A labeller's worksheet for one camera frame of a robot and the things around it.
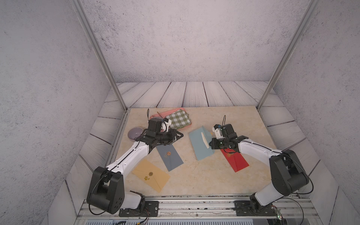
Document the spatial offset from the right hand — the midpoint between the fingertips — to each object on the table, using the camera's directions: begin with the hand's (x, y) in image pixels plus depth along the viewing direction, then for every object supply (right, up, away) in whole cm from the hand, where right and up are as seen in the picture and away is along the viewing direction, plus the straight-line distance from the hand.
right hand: (210, 143), depth 90 cm
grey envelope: (-26, -9, +3) cm, 28 cm away
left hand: (-17, +6, -10) cm, 21 cm away
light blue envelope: (-6, +2, +6) cm, 8 cm away
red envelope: (+16, -10, -1) cm, 19 cm away
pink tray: (-33, +19, +26) cm, 46 cm away
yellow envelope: (-36, -18, -5) cm, 41 cm away
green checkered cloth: (-20, +15, +22) cm, 34 cm away
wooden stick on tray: (-36, +19, +25) cm, 48 cm away
